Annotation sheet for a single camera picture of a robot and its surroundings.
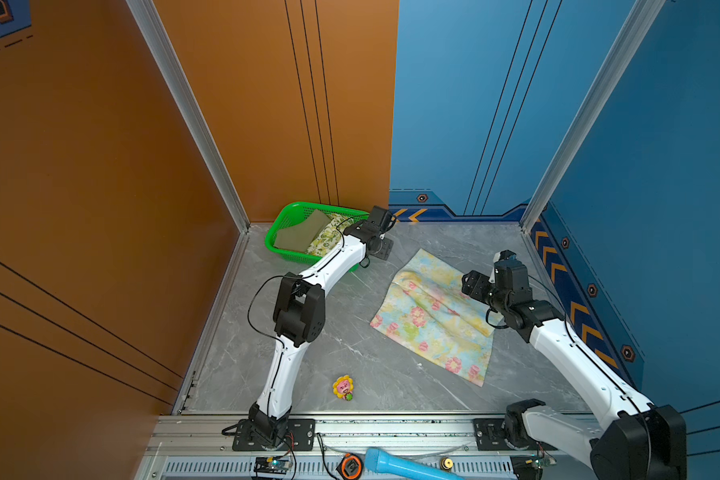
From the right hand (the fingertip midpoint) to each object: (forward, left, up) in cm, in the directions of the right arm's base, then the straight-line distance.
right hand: (469, 281), depth 83 cm
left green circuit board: (-41, +52, -17) cm, 68 cm away
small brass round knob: (-41, +11, -13) cm, 44 cm away
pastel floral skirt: (-1, +11, -15) cm, 19 cm away
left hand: (+19, +26, -3) cm, 33 cm away
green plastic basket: (+40, +56, -7) cm, 69 cm away
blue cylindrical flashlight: (-40, +27, -12) cm, 50 cm away
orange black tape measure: (-41, +32, -13) cm, 54 cm away
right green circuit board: (-40, -12, -17) cm, 45 cm away
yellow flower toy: (-25, +35, -12) cm, 45 cm away
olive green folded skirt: (+28, +54, -9) cm, 61 cm away
